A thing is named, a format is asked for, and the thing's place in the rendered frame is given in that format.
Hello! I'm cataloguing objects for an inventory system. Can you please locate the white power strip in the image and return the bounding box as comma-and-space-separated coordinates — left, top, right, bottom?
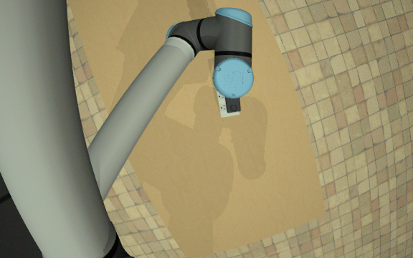
217, 92, 239, 118

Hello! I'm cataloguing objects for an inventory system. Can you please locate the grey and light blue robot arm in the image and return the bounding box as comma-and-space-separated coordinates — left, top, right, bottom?
0, 0, 254, 258

